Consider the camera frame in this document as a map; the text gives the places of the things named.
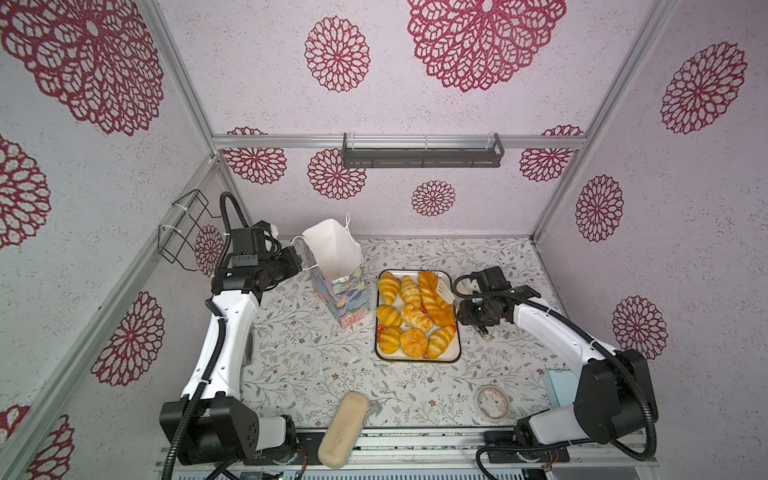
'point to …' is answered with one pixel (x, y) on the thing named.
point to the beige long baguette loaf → (342, 430)
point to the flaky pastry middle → (416, 318)
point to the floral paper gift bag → (337, 271)
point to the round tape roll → (492, 404)
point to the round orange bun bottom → (414, 343)
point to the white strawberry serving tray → (451, 354)
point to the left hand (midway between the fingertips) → (301, 264)
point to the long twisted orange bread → (434, 306)
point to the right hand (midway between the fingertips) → (464, 311)
